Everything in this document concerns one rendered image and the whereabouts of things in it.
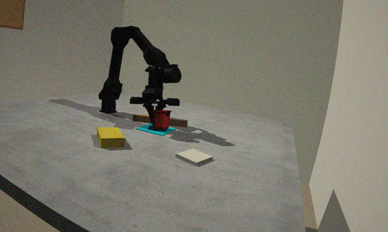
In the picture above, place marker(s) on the red cup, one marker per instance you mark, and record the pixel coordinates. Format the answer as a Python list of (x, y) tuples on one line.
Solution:
[(161, 119)]

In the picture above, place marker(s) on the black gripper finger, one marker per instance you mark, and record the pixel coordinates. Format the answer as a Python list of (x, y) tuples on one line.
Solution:
[(150, 112), (160, 108)]

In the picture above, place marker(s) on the yellow rectangular block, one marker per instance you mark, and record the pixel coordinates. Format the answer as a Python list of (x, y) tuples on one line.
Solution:
[(110, 137)]

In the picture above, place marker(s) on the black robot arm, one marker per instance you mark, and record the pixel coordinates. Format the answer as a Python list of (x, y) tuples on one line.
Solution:
[(161, 72)]

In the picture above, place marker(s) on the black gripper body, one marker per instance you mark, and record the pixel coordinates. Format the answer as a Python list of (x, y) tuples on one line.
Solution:
[(168, 101)]

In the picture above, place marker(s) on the beige flat rectangular block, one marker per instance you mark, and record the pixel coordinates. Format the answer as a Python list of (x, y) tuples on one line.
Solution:
[(194, 157)]

